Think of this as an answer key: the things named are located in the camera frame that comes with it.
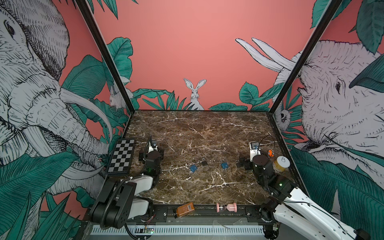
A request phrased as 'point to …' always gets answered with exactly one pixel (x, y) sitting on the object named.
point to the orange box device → (185, 209)
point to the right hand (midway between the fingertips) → (248, 150)
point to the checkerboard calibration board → (121, 161)
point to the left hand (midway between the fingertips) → (150, 145)
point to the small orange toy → (270, 154)
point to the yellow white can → (281, 164)
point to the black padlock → (204, 162)
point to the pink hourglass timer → (230, 207)
